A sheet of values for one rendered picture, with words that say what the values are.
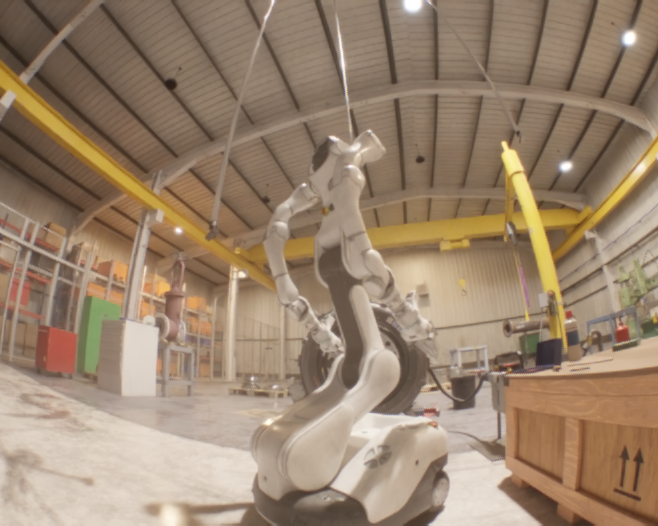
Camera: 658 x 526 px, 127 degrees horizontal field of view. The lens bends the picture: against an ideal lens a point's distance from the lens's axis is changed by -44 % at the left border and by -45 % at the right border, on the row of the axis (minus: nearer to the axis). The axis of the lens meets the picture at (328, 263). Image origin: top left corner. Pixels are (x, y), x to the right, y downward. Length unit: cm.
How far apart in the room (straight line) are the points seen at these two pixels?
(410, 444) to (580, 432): 50
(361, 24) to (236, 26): 320
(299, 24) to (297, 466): 836
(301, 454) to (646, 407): 83
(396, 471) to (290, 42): 859
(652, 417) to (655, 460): 10
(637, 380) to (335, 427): 78
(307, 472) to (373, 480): 18
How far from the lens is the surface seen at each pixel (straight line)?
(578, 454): 98
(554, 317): 494
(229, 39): 860
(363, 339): 106
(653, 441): 79
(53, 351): 599
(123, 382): 485
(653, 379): 73
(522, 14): 958
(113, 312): 861
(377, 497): 86
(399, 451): 91
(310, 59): 894
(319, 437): 86
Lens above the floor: 57
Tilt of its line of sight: 21 degrees up
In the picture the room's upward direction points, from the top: 2 degrees counter-clockwise
